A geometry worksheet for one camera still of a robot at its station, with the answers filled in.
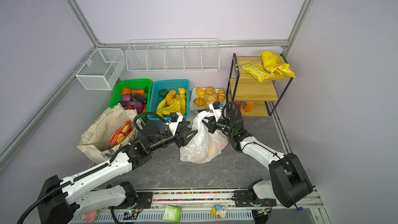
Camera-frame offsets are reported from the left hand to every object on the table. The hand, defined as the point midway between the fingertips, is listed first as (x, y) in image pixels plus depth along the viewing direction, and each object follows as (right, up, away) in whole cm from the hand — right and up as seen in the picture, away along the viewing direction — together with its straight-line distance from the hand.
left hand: (192, 128), depth 69 cm
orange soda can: (+34, +9, +31) cm, 47 cm away
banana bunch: (-12, +10, +36) cm, 39 cm away
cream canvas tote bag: (-48, -8, +7) cm, 49 cm away
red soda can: (+28, +11, +31) cm, 43 cm away
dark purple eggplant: (-43, +16, +46) cm, 65 cm away
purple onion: (-51, +16, +41) cm, 67 cm away
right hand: (+3, +4, +9) cm, 10 cm away
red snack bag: (-39, -6, +16) cm, 43 cm away
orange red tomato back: (-53, +21, +46) cm, 73 cm away
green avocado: (-26, +19, +44) cm, 54 cm away
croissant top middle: (+9, +22, +47) cm, 53 cm away
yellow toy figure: (+11, -37, 0) cm, 38 cm away
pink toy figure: (-45, -39, -1) cm, 60 cm away
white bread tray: (-3, +18, +50) cm, 53 cm away
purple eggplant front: (-40, +10, +36) cm, 55 cm away
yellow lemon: (-12, +21, +47) cm, 53 cm away
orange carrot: (-43, +21, +48) cm, 67 cm away
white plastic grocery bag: (+5, -9, +6) cm, 12 cm away
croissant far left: (+2, +19, +47) cm, 51 cm away
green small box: (-9, -38, 0) cm, 39 cm away
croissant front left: (+1, +12, +40) cm, 42 cm away
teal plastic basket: (-29, +14, +36) cm, 48 cm away
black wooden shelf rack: (+36, +15, +25) cm, 46 cm away
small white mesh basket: (-59, +33, +29) cm, 73 cm away
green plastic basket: (-43, +26, +45) cm, 67 cm away
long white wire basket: (-15, +43, +30) cm, 55 cm away
